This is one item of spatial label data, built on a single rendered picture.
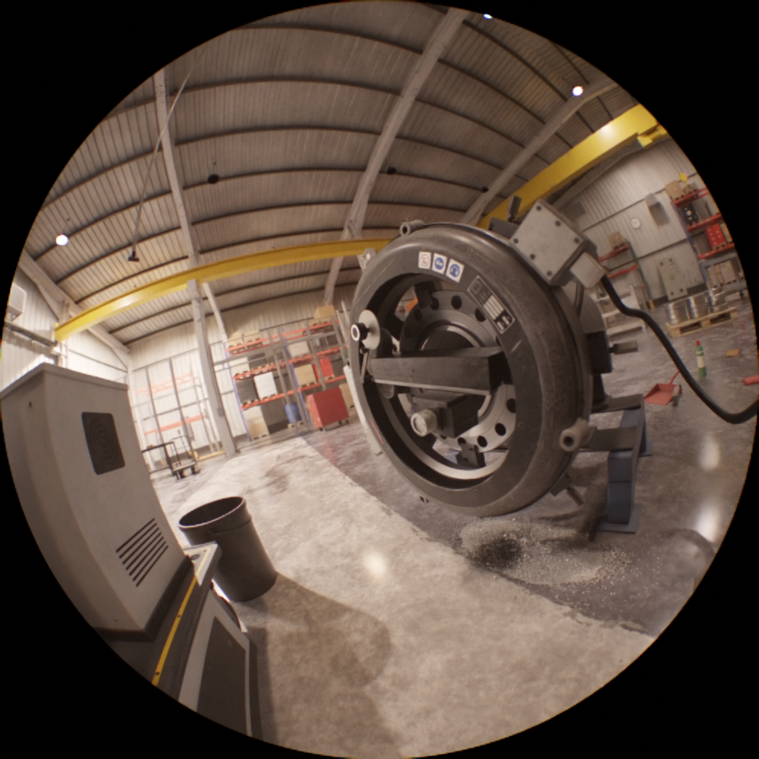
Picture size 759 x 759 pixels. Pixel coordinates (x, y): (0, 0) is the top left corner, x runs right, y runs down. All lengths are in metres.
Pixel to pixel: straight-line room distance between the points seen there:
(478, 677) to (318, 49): 8.59
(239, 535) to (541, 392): 1.00
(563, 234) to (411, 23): 8.35
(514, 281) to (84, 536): 0.81
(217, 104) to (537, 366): 8.13
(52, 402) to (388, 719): 0.84
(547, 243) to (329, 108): 8.32
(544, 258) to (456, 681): 0.81
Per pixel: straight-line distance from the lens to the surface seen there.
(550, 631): 0.73
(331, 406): 5.95
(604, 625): 0.74
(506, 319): 0.43
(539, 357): 0.42
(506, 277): 0.44
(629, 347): 0.51
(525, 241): 0.45
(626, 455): 0.83
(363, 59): 8.36
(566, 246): 0.43
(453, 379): 0.51
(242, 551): 1.07
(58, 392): 0.60
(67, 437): 0.59
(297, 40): 7.93
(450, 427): 0.48
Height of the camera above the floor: 0.64
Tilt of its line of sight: 1 degrees up
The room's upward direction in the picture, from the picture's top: 18 degrees counter-clockwise
